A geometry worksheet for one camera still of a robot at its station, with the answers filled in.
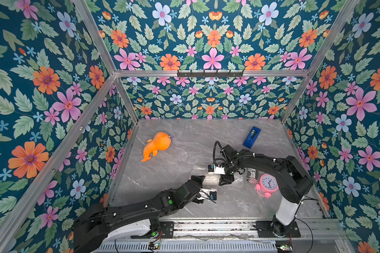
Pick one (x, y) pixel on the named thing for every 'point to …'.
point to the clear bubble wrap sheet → (236, 186)
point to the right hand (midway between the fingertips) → (224, 176)
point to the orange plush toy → (161, 141)
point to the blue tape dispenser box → (252, 137)
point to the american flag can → (252, 175)
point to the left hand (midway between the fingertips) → (205, 181)
